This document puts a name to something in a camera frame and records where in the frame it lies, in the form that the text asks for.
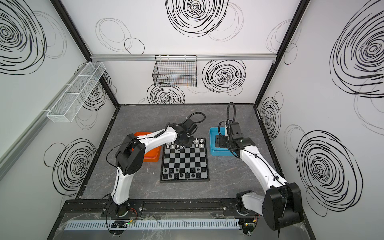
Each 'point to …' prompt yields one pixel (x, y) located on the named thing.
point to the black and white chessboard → (183, 164)
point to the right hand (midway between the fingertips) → (221, 139)
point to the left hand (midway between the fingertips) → (191, 143)
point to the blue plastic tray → (216, 151)
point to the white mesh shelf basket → (67, 107)
